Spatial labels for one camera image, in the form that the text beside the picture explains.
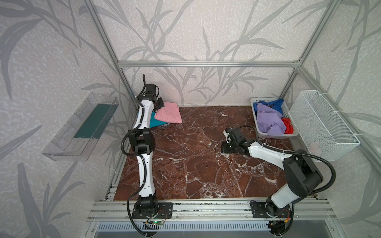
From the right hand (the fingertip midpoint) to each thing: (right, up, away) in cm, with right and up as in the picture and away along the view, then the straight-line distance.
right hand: (220, 143), depth 92 cm
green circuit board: (-35, -35, -21) cm, 53 cm away
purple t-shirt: (+30, +15, -2) cm, 33 cm away
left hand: (-40, +29, +10) cm, 50 cm away
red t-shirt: (+46, +9, +4) cm, 47 cm away
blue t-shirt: (+45, +26, +20) cm, 56 cm away
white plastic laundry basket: (+50, +19, +16) cm, 56 cm away
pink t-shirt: (-35, +19, +15) cm, 43 cm away
